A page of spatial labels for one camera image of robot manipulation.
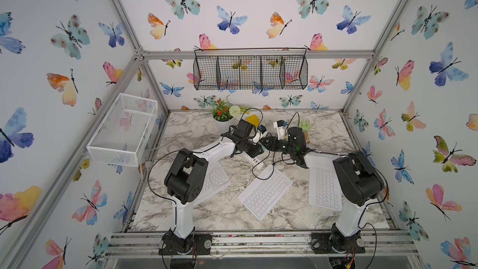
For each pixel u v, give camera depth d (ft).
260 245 2.47
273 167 3.07
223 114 3.26
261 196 2.84
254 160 3.14
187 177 1.67
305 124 3.75
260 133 2.70
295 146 2.47
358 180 1.65
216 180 2.98
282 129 2.80
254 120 3.78
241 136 2.44
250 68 3.22
